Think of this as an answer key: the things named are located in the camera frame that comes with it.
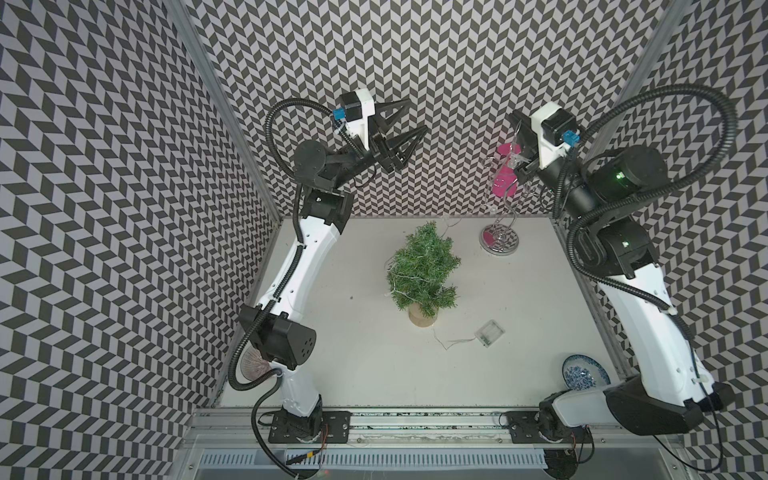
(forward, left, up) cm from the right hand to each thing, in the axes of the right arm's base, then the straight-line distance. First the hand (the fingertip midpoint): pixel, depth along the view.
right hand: (518, 117), depth 48 cm
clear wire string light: (-8, +22, -42) cm, 48 cm away
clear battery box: (-11, -7, -62) cm, 63 cm away
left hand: (+4, +16, -1) cm, 16 cm away
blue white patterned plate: (-22, -29, -61) cm, 71 cm away
